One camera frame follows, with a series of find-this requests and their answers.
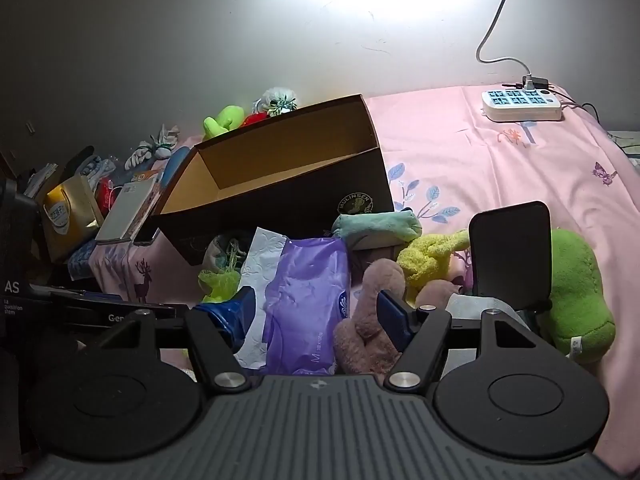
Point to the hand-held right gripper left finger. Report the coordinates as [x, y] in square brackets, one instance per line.
[227, 317]

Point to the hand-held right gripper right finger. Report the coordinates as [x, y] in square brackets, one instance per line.
[395, 320]

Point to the pink cloth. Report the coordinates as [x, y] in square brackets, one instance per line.
[365, 330]

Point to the lime green mesh pouf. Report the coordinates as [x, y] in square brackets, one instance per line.
[220, 282]

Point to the yellow plush rabbit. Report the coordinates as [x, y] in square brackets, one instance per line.
[430, 260]

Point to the mint green soft cloth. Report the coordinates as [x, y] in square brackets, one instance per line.
[375, 227]

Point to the dark brown cardboard shoe box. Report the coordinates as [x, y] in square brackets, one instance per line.
[280, 160]

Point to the large green plush toy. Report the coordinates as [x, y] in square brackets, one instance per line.
[580, 290]

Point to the blue patterned cloth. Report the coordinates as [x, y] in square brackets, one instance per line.
[80, 262]

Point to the gold paper bag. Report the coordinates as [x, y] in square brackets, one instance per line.
[65, 220]

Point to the white embossed tissue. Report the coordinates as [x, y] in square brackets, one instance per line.
[260, 260]

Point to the purple plastic tissue pack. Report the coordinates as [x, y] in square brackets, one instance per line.
[305, 300]

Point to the stack of papers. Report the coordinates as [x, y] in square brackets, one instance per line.
[42, 177]

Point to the red packet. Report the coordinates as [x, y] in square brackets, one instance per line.
[106, 195]

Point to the black smartphone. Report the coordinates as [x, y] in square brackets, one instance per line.
[147, 236]

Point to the white book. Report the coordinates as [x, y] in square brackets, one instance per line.
[125, 210]

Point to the blue white plastic packet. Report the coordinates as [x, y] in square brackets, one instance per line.
[97, 169]

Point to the orange edged book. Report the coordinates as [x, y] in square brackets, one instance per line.
[147, 176]

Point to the blue glasses case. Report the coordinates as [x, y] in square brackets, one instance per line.
[176, 170]

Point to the pink printed bedsheet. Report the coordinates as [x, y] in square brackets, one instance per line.
[500, 170]

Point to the lime green plush toy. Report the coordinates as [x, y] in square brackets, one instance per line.
[222, 121]

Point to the white fluffy doll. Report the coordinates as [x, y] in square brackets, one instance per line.
[277, 100]

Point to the white power strip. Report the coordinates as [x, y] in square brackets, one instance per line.
[522, 105]

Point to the black plug adapter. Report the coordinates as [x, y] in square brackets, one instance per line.
[532, 81]

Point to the striped cloth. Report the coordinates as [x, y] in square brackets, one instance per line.
[627, 147]

